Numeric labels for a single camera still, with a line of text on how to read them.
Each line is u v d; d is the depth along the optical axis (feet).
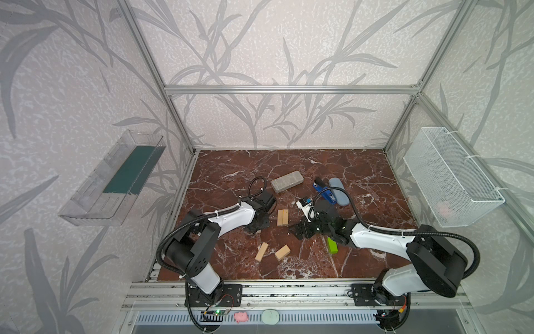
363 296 2.42
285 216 3.07
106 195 2.07
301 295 2.47
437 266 1.41
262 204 2.37
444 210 2.40
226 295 2.41
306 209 2.52
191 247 1.48
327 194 3.19
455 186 2.06
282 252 2.69
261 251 2.76
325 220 2.23
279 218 3.05
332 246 2.70
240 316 2.23
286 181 3.37
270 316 2.23
